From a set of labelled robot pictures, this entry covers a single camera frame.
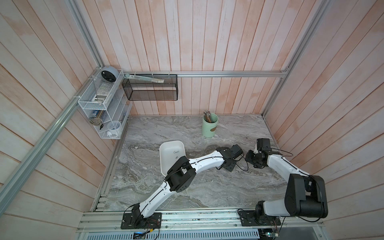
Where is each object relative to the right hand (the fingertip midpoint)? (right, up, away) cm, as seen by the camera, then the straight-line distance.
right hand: (247, 156), depth 93 cm
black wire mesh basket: (-65, +48, +12) cm, 81 cm away
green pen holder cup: (-24, +17, +8) cm, 30 cm away
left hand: (-13, -6, -1) cm, 15 cm away
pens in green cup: (-25, +26, +5) cm, 37 cm away
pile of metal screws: (-46, +2, +6) cm, 47 cm away
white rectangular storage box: (-50, +2, +5) cm, 50 cm away
